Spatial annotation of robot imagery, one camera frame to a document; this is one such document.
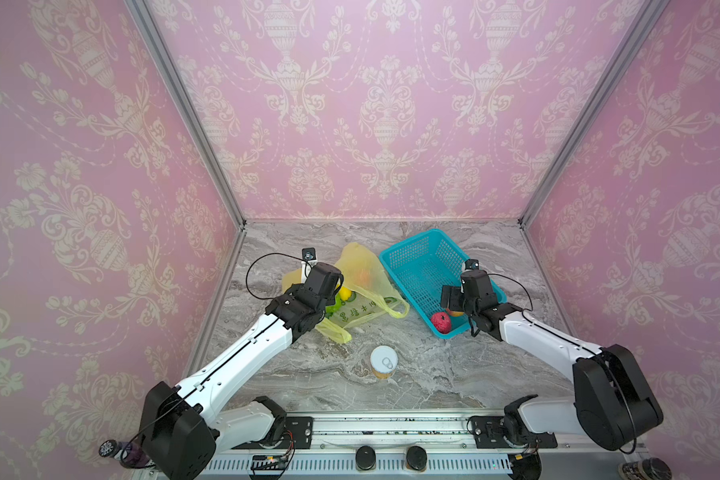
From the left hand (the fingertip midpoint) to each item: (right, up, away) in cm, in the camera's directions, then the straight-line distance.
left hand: (320, 283), depth 81 cm
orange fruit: (+39, -10, +8) cm, 41 cm away
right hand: (+41, -3, +10) cm, 42 cm away
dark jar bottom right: (+72, -38, -17) cm, 83 cm away
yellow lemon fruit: (+6, -5, +16) cm, 17 cm away
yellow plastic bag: (+14, -4, 0) cm, 14 cm away
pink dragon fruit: (+35, -12, +6) cm, 37 cm away
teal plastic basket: (+32, +3, +25) cm, 41 cm away
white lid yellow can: (+17, -21, -1) cm, 27 cm away
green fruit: (+1, -9, +12) cm, 15 cm away
